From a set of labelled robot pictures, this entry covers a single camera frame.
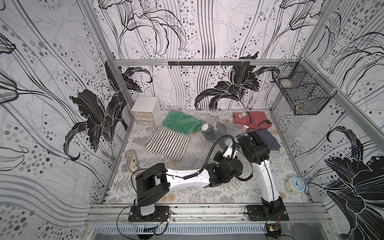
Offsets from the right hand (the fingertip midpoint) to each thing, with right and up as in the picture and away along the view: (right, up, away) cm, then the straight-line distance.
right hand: (202, 127), depth 105 cm
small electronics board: (+33, -49, -35) cm, 68 cm away
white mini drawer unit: (-39, +12, -3) cm, 41 cm away
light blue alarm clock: (+48, -30, -27) cm, 63 cm away
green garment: (-17, +3, +2) cm, 18 cm away
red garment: (+39, +5, +4) cm, 39 cm away
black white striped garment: (-23, -11, -7) cm, 26 cm away
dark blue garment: (+45, -9, -9) cm, 47 cm away
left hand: (+12, -11, -26) cm, 31 cm away
